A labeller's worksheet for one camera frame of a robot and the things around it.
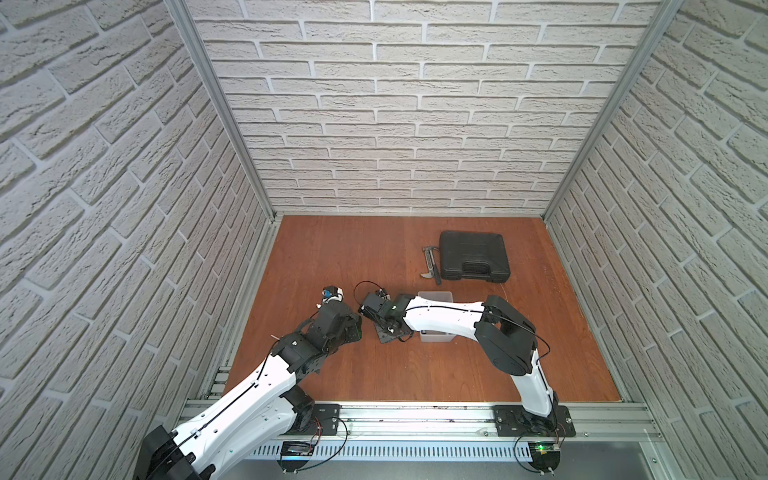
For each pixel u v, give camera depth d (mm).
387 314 658
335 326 582
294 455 694
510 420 730
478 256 997
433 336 860
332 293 705
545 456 704
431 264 1033
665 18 696
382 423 758
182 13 697
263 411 587
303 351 541
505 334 538
